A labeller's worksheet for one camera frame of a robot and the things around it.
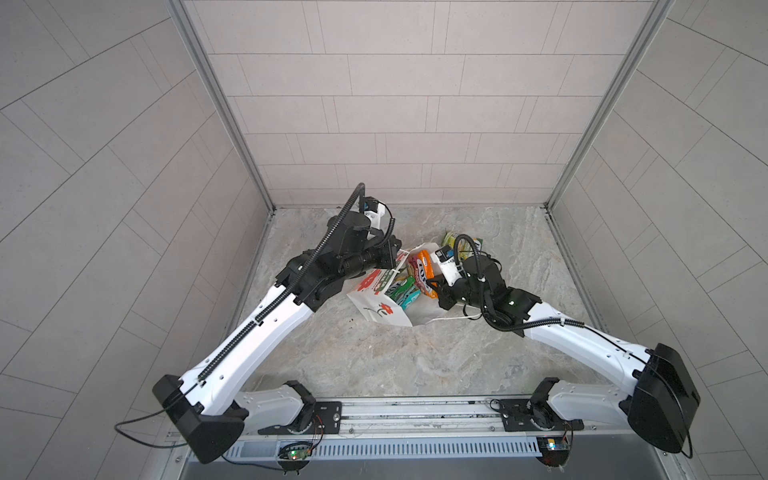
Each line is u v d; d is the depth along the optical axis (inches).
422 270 30.3
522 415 27.9
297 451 25.3
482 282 22.2
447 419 28.4
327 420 27.9
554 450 26.8
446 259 25.8
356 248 19.3
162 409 14.1
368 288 29.7
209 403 14.1
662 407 15.1
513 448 26.7
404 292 31.8
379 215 22.8
